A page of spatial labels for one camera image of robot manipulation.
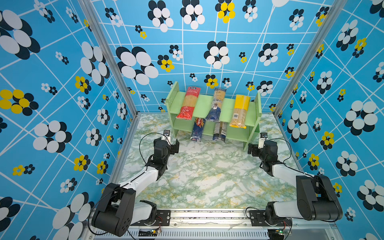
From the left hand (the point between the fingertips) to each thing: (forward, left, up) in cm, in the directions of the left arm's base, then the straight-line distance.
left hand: (170, 137), depth 88 cm
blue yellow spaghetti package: (+4, -25, +16) cm, 30 cm away
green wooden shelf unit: (+19, -2, +13) cm, 23 cm away
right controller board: (-45, -53, -14) cm, 71 cm away
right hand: (0, -55, -6) cm, 56 cm away
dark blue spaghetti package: (+5, -17, +2) cm, 17 cm away
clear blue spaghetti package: (+4, -30, +1) cm, 30 cm away
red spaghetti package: (+17, -12, +16) cm, 27 cm away
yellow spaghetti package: (+2, -38, +16) cm, 42 cm away
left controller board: (-45, +7, -16) cm, 48 cm away
